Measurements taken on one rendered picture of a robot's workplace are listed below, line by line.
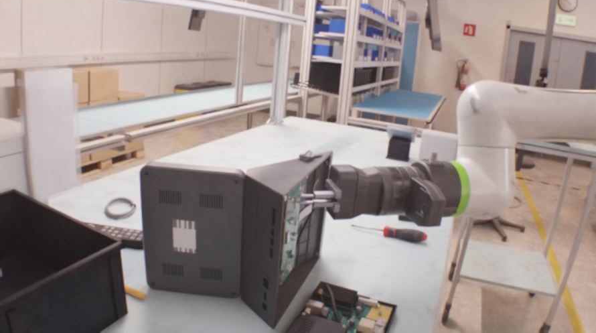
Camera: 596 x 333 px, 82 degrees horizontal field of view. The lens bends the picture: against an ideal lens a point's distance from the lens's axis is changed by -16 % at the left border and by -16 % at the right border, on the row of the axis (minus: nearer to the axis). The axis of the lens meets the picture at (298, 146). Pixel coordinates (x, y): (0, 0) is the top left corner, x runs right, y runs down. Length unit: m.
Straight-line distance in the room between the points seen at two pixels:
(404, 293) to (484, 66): 6.48
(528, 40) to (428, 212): 6.72
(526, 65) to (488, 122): 6.54
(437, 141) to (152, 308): 1.04
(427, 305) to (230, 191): 0.37
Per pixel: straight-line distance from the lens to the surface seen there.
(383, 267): 0.78
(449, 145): 1.37
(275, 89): 1.94
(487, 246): 2.68
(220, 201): 0.57
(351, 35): 3.22
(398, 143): 1.51
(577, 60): 7.38
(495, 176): 0.68
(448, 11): 7.13
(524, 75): 7.20
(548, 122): 0.72
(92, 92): 4.18
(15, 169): 0.81
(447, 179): 0.63
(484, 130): 0.68
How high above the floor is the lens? 1.39
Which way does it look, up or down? 14 degrees down
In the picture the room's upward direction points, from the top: 5 degrees clockwise
